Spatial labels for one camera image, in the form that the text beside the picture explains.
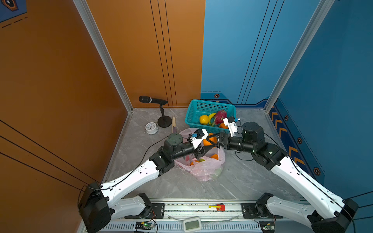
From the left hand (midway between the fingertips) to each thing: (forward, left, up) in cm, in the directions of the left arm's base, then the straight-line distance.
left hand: (211, 139), depth 66 cm
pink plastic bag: (-8, +1, -13) cm, 15 cm away
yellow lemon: (+33, 0, -24) cm, 41 cm away
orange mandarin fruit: (-4, +3, +2) cm, 5 cm away
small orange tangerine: (-1, +9, -24) cm, 25 cm away
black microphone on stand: (+35, +31, -29) cm, 55 cm away
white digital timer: (-30, +8, -28) cm, 42 cm away
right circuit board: (-30, -29, -32) cm, 53 cm away
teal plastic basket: (+47, +4, -26) cm, 54 cm away
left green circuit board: (-30, +32, -32) cm, 54 cm away
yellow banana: (+38, -5, -25) cm, 46 cm away
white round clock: (+26, +38, -26) cm, 53 cm away
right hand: (-1, +1, 0) cm, 1 cm away
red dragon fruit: (+36, -12, -24) cm, 45 cm away
